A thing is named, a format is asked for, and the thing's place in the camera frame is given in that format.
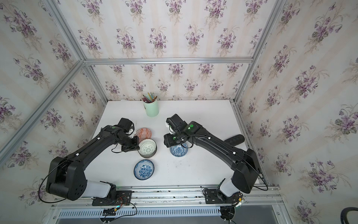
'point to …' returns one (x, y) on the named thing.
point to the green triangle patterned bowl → (148, 147)
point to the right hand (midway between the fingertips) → (169, 141)
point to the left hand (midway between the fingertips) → (141, 149)
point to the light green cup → (152, 109)
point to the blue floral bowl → (144, 169)
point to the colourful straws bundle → (149, 98)
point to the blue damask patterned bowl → (179, 150)
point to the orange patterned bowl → (143, 133)
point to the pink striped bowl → (148, 156)
